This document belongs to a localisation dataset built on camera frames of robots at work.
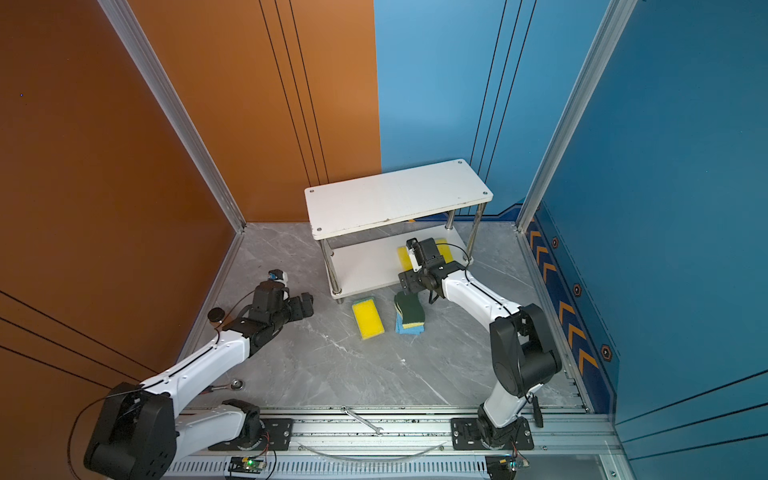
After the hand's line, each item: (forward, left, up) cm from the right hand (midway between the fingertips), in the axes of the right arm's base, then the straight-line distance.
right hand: (415, 275), depth 92 cm
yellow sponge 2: (+4, +3, +3) cm, 6 cm away
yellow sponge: (-12, +14, -5) cm, 20 cm away
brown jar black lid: (-13, +58, 0) cm, 59 cm away
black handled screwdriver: (-36, -30, -10) cm, 48 cm away
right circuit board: (-47, -19, -13) cm, 53 cm away
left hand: (-7, +35, 0) cm, 35 cm away
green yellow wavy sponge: (-9, +2, -4) cm, 10 cm away
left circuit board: (-47, +42, -12) cm, 64 cm away
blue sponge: (-14, +1, -8) cm, 17 cm away
